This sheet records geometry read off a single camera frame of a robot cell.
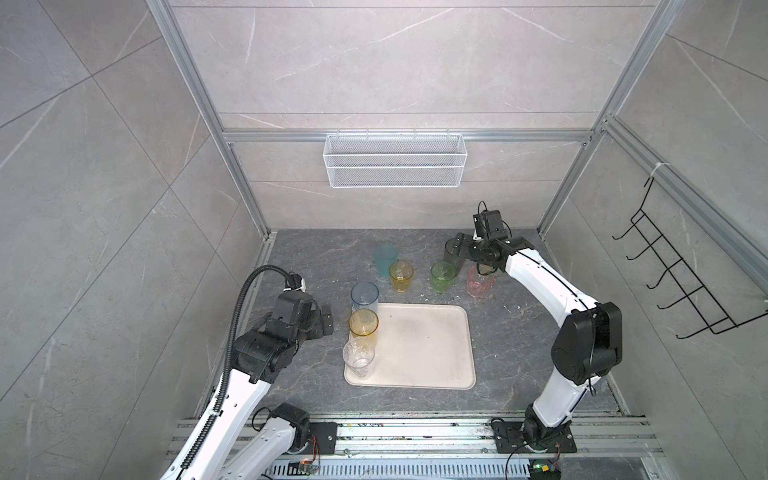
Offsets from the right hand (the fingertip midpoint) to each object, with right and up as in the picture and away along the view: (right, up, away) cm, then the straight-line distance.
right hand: (463, 244), depth 91 cm
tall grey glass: (0, -5, +9) cm, 10 cm away
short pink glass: (+8, -14, +13) cm, 21 cm away
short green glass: (-5, -10, +12) cm, 16 cm away
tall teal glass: (-25, -3, +10) cm, 27 cm away
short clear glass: (-32, -33, -3) cm, 46 cm away
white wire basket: (-21, +29, +10) cm, 38 cm away
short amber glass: (-19, -9, +13) cm, 25 cm away
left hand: (-43, -16, -19) cm, 49 cm away
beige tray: (-13, -31, -3) cm, 34 cm away
